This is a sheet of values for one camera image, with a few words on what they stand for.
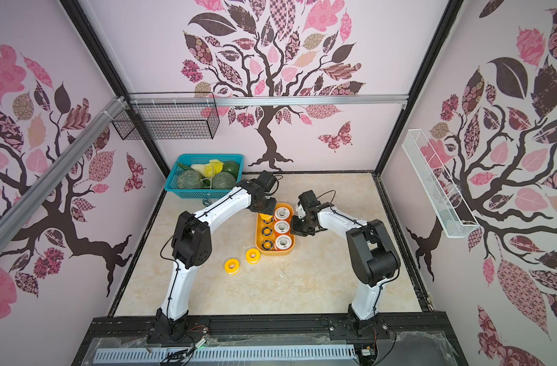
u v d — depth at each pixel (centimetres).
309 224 73
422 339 72
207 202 106
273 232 96
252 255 90
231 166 110
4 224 51
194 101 94
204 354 70
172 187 106
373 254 49
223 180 103
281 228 95
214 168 117
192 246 57
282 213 100
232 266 87
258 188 71
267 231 97
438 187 79
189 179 102
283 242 90
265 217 94
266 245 92
